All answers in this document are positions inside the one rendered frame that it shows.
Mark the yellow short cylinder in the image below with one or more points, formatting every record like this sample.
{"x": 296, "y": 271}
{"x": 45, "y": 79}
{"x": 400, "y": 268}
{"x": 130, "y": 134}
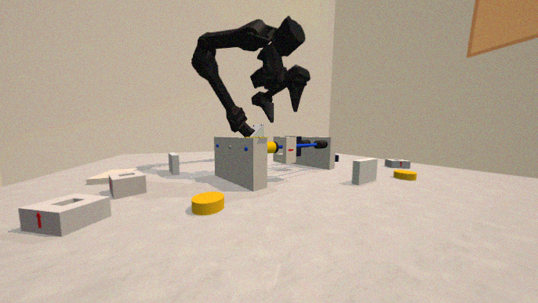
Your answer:
{"x": 207, "y": 203}
{"x": 405, "y": 175}

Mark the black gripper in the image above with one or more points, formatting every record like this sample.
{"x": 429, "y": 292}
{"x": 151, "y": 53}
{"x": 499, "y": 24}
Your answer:
{"x": 295, "y": 79}

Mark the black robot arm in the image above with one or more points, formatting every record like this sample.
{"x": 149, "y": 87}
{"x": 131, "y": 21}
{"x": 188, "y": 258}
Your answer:
{"x": 252, "y": 36}

